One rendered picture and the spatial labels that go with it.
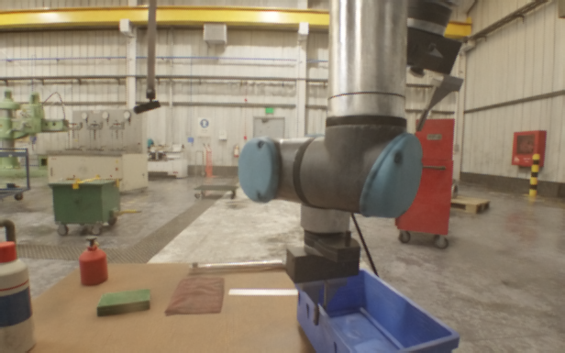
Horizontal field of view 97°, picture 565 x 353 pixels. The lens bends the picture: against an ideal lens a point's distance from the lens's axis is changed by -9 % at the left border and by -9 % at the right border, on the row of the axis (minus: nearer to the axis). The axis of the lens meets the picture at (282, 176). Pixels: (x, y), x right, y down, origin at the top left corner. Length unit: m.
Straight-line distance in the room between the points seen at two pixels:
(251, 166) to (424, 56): 0.28
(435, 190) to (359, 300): 2.21
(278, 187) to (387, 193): 0.14
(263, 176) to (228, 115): 10.01
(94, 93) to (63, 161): 5.84
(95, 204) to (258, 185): 2.98
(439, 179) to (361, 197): 2.63
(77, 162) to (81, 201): 3.28
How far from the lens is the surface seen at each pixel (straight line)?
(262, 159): 0.35
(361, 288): 0.79
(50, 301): 1.01
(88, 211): 3.33
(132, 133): 6.51
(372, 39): 0.31
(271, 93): 10.36
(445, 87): 0.53
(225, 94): 10.53
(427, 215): 2.94
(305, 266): 0.50
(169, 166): 9.33
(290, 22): 10.52
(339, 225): 0.48
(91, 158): 6.32
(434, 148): 2.89
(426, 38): 0.48
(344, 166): 0.29
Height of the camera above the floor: 0.89
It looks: 5 degrees down
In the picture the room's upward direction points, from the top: 1 degrees clockwise
